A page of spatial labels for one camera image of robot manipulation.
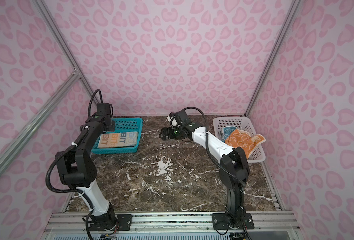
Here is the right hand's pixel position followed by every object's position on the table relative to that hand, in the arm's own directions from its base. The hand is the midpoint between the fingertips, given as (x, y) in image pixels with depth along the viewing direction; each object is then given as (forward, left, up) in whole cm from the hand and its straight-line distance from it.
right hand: (166, 133), depth 84 cm
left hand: (+7, +41, +1) cm, 41 cm away
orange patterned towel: (+7, -45, -13) cm, 47 cm away
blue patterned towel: (+15, -39, -17) cm, 46 cm away
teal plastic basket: (+24, +40, -21) cm, 51 cm away
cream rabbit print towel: (+7, +36, -17) cm, 41 cm away
